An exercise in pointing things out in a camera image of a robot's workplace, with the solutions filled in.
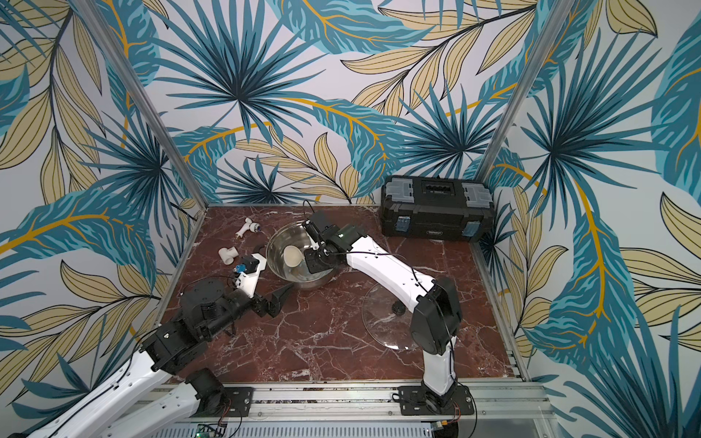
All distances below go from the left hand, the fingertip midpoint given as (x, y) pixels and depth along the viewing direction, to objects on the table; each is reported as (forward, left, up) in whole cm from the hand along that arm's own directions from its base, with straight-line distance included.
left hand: (277, 279), depth 69 cm
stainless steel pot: (+24, +1, -11) cm, 26 cm away
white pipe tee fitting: (+22, +27, -23) cm, 42 cm away
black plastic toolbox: (+37, -49, -10) cm, 62 cm away
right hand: (+11, -7, -8) cm, 15 cm away
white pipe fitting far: (+37, +23, -23) cm, 49 cm away
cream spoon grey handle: (+22, +3, -22) cm, 31 cm away
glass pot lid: (+1, -31, -26) cm, 41 cm away
